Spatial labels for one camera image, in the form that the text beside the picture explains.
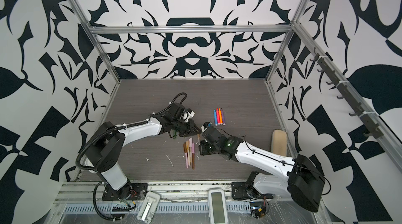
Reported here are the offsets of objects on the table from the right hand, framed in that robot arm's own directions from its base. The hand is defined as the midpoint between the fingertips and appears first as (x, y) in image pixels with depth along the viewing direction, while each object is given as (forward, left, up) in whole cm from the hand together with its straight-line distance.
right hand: (198, 147), depth 79 cm
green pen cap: (+3, +11, +8) cm, 14 cm away
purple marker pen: (+22, -15, -8) cm, 28 cm away
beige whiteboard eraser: (+5, -44, -7) cm, 45 cm away
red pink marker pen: (+21, -12, -9) cm, 26 cm away
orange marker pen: (+23, -13, -8) cm, 28 cm away
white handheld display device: (-24, -8, -5) cm, 26 cm away
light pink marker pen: (+4, +5, -8) cm, 10 cm away
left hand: (+9, -3, +2) cm, 9 cm away
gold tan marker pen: (+2, +6, -8) cm, 11 cm away
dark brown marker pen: (+2, +7, -9) cm, 12 cm away
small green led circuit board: (-25, -26, -11) cm, 37 cm away
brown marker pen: (+6, 0, 0) cm, 6 cm away
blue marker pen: (+22, -10, -8) cm, 26 cm away
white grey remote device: (-25, +22, -6) cm, 34 cm away
